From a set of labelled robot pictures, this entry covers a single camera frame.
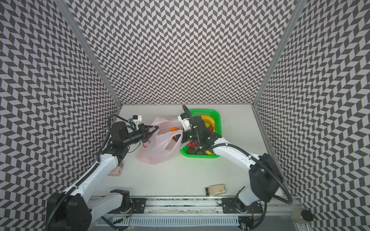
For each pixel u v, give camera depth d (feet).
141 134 2.23
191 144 2.29
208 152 2.92
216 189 2.47
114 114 3.91
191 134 2.22
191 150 2.90
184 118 2.27
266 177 1.37
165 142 2.13
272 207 2.42
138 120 2.37
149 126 2.37
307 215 2.19
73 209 1.38
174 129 2.46
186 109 1.92
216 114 3.39
